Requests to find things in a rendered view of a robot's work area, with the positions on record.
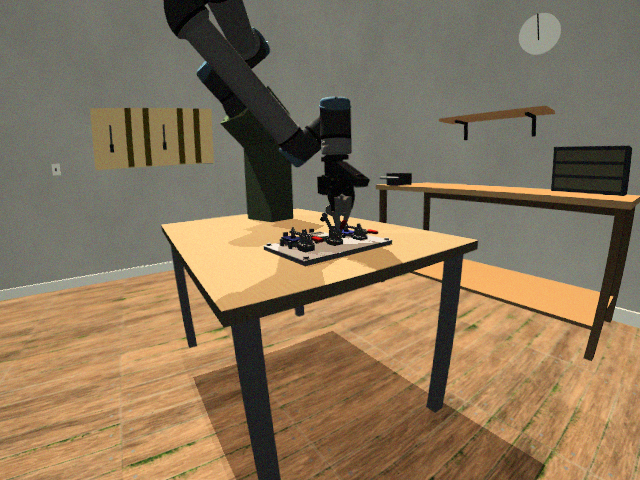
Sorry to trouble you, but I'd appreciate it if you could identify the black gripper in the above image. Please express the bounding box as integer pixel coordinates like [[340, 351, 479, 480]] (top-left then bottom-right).
[[317, 154, 355, 231]]

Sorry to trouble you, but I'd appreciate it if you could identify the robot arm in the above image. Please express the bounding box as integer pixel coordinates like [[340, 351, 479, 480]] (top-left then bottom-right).
[[164, 0, 352, 167]]

